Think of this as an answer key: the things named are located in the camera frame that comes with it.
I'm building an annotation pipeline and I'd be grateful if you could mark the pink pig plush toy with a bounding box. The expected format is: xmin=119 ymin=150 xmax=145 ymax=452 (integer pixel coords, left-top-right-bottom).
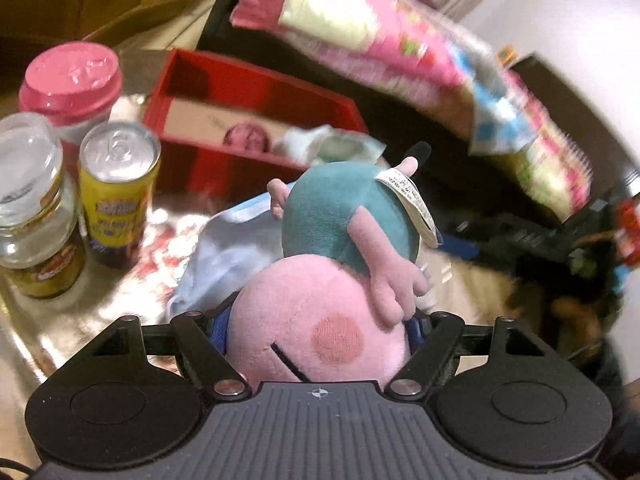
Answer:
xmin=224 ymin=142 xmax=439 ymax=389

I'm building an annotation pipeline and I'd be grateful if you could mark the dark pink knit cloth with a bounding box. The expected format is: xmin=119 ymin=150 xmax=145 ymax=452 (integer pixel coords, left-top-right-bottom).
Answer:
xmin=222 ymin=122 xmax=272 ymax=153

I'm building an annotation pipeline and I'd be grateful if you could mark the light blue towel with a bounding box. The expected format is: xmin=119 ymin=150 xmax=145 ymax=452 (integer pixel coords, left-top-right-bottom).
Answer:
xmin=272 ymin=125 xmax=386 ymax=166

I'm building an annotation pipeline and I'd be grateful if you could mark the blue face mask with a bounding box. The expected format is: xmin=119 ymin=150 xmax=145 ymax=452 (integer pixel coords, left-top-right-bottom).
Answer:
xmin=167 ymin=193 xmax=283 ymax=318

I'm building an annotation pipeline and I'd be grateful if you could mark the clear lid glass jar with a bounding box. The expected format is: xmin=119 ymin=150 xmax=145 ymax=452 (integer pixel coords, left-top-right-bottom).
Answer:
xmin=1 ymin=113 xmax=86 ymax=299

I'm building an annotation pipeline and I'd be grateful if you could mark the bed with pink quilt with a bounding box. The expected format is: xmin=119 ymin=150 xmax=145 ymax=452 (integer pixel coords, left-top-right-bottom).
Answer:
xmin=200 ymin=0 xmax=639 ymax=223

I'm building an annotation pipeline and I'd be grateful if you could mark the yellow drink can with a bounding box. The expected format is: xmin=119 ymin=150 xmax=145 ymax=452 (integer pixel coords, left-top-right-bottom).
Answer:
xmin=78 ymin=120 xmax=162 ymax=269

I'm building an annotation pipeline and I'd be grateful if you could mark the red cardboard box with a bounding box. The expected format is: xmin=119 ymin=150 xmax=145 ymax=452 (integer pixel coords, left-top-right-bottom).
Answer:
xmin=143 ymin=49 xmax=368 ymax=203

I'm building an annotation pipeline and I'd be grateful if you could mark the pink lid plastic jar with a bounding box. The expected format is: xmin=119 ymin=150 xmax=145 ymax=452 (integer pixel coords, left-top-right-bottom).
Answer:
xmin=18 ymin=41 xmax=122 ymax=174

